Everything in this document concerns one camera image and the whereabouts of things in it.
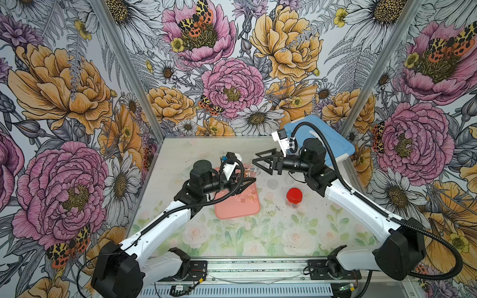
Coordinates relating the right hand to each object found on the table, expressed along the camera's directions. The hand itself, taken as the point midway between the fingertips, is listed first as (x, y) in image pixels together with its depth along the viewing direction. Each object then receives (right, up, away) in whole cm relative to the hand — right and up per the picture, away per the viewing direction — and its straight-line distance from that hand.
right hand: (255, 162), depth 67 cm
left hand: (-2, -6, +4) cm, 8 cm away
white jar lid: (+11, -13, +32) cm, 36 cm away
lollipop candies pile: (-1, -19, +27) cm, 33 cm away
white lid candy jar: (-2, -3, +1) cm, 4 cm away
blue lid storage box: (+45, +8, +29) cm, 55 cm away
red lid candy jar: (+18, -17, +18) cm, 31 cm away
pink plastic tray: (-3, -21, +25) cm, 33 cm away
